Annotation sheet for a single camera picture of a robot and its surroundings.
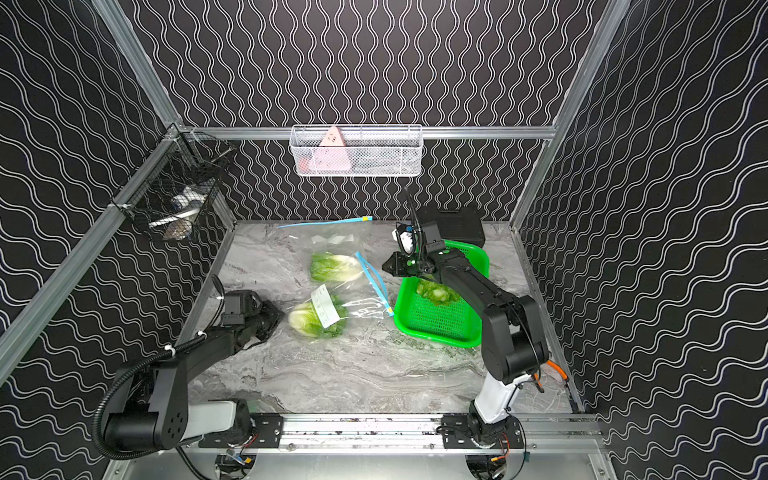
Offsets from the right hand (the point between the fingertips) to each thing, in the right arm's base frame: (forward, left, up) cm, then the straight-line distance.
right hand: (385, 265), depth 89 cm
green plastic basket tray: (-6, -15, -16) cm, 23 cm away
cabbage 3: (-2, -17, -13) cm, 22 cm away
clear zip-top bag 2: (-11, +8, -2) cm, 14 cm away
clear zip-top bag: (+10, +15, +2) cm, 18 cm away
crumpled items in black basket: (+10, +57, +14) cm, 60 cm away
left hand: (-9, +31, -9) cm, 33 cm away
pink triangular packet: (+25, +16, +21) cm, 37 cm away
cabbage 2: (-14, +23, -7) cm, 28 cm away
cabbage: (+3, +19, -5) cm, 19 cm away
